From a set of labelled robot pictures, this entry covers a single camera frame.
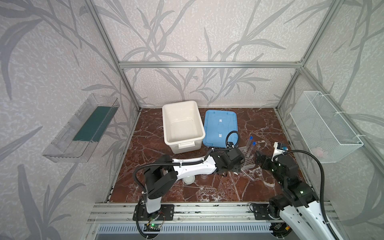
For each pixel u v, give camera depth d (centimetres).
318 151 72
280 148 63
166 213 74
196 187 82
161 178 45
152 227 72
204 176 85
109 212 75
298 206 50
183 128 108
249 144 111
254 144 101
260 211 73
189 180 83
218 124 110
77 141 63
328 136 61
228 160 62
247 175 86
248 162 91
